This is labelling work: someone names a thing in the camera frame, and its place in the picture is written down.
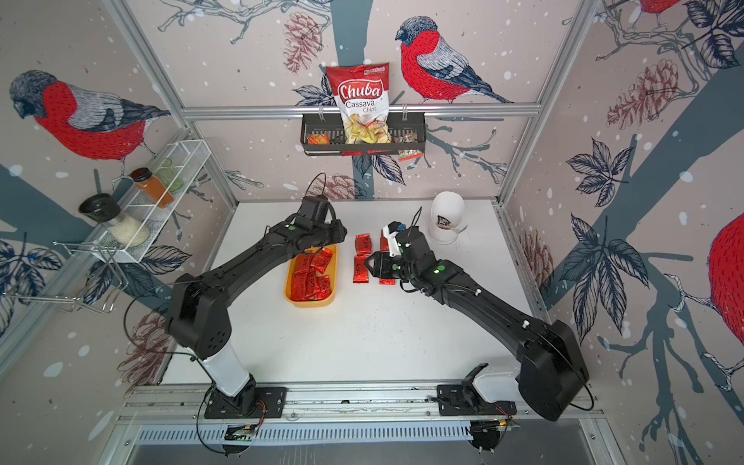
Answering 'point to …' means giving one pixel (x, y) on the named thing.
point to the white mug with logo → (447, 216)
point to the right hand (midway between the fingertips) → (369, 261)
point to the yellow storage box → (331, 270)
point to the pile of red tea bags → (306, 284)
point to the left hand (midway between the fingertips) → (350, 225)
